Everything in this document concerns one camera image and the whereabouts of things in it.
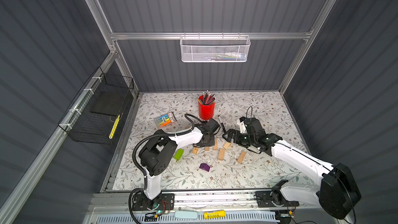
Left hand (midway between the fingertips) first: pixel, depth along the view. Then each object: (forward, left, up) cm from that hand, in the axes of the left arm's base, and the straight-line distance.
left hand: (210, 142), depth 93 cm
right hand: (-4, -10, +11) cm, 15 cm away
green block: (-6, +19, -1) cm, 20 cm away
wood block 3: (-8, -6, 0) cm, 10 cm away
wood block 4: (-9, -18, -2) cm, 20 cm away
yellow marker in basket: (-3, +45, +26) cm, 52 cm away
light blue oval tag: (-35, +14, 0) cm, 38 cm away
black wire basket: (+3, +57, +26) cm, 63 cm away
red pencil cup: (+19, +1, +6) cm, 20 cm away
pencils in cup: (+25, 0, +12) cm, 28 cm away
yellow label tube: (-36, +1, +1) cm, 36 cm away
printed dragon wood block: (-5, +9, 0) cm, 10 cm away
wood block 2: (-3, +2, -1) cm, 4 cm away
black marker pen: (+13, -9, 0) cm, 16 cm away
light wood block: (-2, -10, 0) cm, 10 cm away
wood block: (-1, -3, -2) cm, 4 cm away
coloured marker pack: (+18, +28, 0) cm, 34 cm away
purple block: (-14, +4, +1) cm, 15 cm away
